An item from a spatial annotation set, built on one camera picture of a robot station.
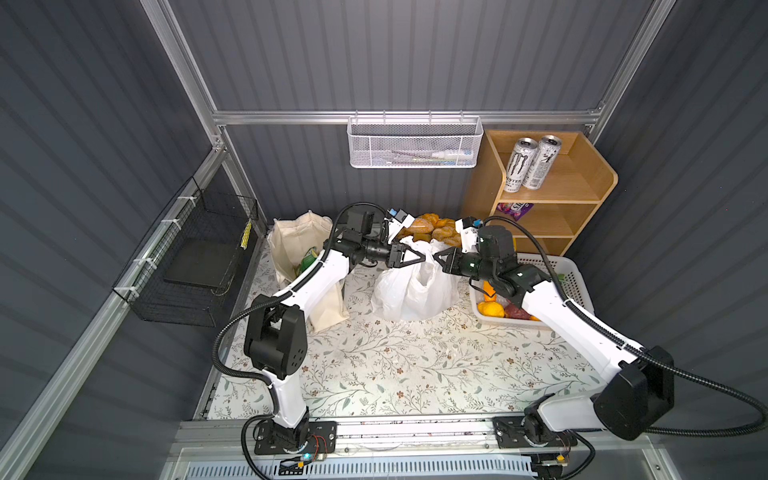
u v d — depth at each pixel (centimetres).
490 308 89
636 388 40
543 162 79
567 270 96
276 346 49
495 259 59
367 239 72
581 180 93
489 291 64
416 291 79
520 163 78
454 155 90
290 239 94
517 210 99
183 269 71
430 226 112
